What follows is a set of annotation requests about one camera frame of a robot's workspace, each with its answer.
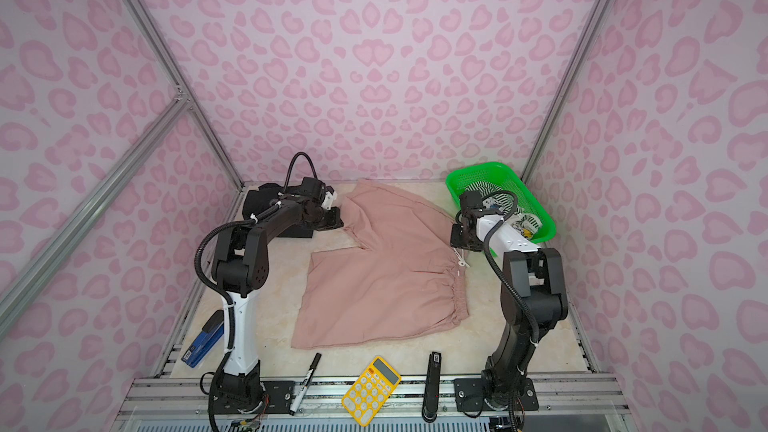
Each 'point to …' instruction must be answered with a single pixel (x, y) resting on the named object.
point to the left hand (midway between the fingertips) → (344, 217)
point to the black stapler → (430, 404)
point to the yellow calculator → (370, 391)
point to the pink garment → (406, 278)
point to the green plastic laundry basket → (500, 174)
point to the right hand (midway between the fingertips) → (462, 239)
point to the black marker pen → (305, 383)
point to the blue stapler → (211, 334)
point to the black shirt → (260, 197)
